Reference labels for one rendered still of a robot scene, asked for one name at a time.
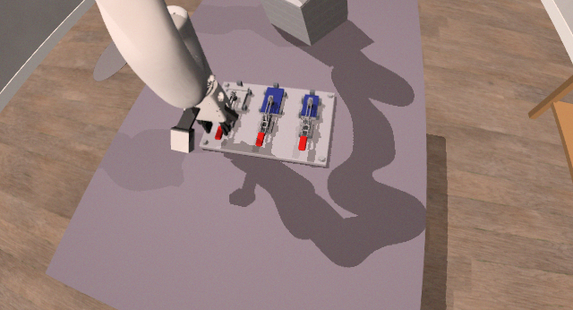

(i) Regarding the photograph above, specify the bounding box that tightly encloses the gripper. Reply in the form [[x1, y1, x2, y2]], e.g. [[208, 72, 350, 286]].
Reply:
[[196, 81, 239, 136]]

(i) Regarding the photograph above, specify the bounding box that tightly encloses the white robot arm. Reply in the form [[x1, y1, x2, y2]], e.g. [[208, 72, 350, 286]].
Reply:
[[96, 0, 216, 153]]

